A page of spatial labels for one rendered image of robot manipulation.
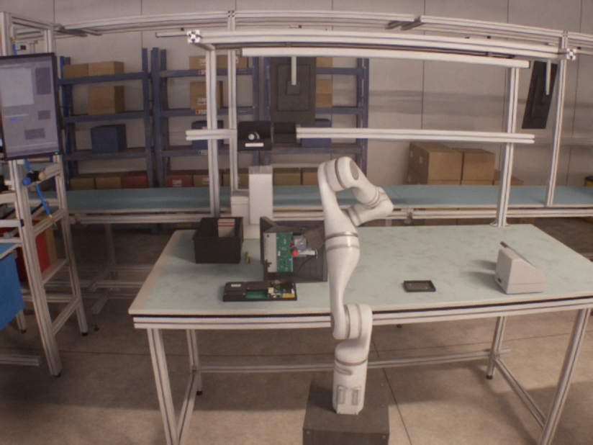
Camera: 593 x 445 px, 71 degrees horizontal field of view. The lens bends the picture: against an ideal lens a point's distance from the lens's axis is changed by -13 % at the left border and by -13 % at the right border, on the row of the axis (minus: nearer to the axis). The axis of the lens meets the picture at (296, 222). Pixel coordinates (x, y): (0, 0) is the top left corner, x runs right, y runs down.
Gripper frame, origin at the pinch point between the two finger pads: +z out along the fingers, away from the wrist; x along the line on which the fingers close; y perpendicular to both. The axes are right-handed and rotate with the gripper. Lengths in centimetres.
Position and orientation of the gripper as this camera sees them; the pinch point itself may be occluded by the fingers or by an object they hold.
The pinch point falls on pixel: (291, 252)
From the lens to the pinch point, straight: 161.0
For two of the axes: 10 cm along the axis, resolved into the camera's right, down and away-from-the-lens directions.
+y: -1.0, -2.9, 9.5
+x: -4.6, -8.3, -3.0
